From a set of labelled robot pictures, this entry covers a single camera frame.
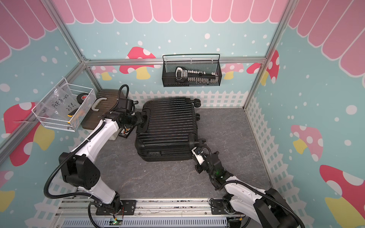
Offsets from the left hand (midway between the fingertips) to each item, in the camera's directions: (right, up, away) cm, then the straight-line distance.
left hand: (141, 121), depth 86 cm
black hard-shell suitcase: (+17, -5, -5) cm, 19 cm away
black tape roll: (-32, +14, -7) cm, 35 cm away
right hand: (+32, -21, -1) cm, 38 cm away
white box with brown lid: (-28, +15, +11) cm, 33 cm away
